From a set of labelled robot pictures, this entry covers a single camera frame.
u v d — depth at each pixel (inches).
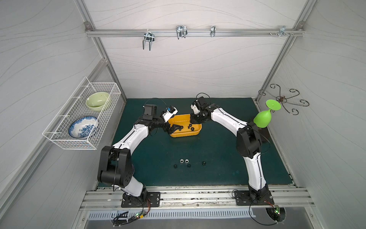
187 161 33.9
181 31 29.7
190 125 41.0
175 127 30.1
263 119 31.4
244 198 28.9
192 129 39.9
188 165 33.7
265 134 39.8
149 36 31.0
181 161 33.9
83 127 25.2
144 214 27.1
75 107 25.8
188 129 39.9
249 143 21.8
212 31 31.4
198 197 29.5
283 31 30.1
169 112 29.0
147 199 28.7
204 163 33.8
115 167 16.9
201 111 30.7
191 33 31.1
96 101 28.3
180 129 39.9
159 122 29.5
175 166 33.7
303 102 29.4
